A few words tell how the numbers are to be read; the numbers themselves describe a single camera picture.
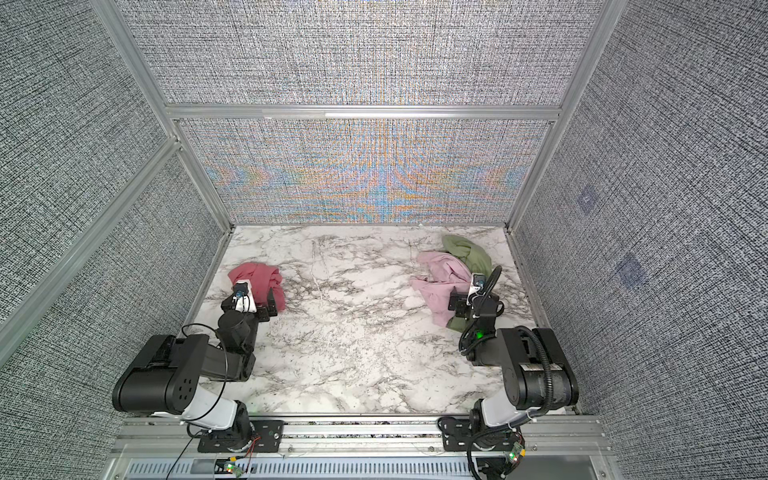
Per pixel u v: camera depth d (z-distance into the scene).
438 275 1.00
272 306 0.83
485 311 0.68
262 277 0.98
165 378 0.45
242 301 0.75
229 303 0.80
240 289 0.75
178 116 0.88
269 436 0.73
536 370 0.46
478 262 0.92
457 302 0.83
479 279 0.79
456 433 0.73
